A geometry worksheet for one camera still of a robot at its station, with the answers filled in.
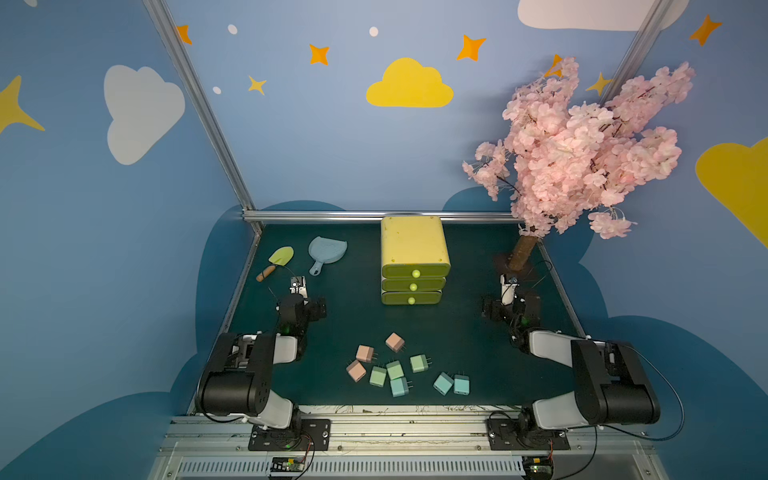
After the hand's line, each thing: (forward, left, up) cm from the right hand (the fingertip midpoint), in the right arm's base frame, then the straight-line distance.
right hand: (503, 294), depth 96 cm
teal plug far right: (-28, +15, -4) cm, 32 cm away
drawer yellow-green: (-3, +29, +14) cm, 33 cm away
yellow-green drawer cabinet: (0, +30, +17) cm, 35 cm away
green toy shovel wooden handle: (+14, +79, -4) cm, 81 cm away
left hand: (-5, +64, +2) cm, 64 cm away
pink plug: (-17, +34, -3) cm, 39 cm away
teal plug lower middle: (-30, +33, -3) cm, 45 cm away
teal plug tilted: (-29, +21, -3) cm, 35 cm away
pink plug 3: (-27, +45, -3) cm, 52 cm away
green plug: (-28, +39, -3) cm, 48 cm away
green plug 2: (-26, +34, -3) cm, 43 cm away
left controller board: (-49, +59, -6) cm, 77 cm away
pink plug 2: (-22, +43, -3) cm, 48 cm away
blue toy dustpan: (+19, +64, -6) cm, 67 cm away
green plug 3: (-23, +27, -3) cm, 36 cm away
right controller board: (-45, -3, -8) cm, 46 cm away
